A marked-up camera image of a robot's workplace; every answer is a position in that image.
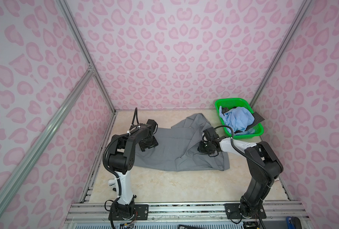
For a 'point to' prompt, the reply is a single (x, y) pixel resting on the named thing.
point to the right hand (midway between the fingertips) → (200, 148)
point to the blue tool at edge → (290, 223)
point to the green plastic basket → (235, 102)
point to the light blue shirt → (239, 118)
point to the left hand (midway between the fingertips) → (151, 145)
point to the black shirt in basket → (258, 119)
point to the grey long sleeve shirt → (177, 149)
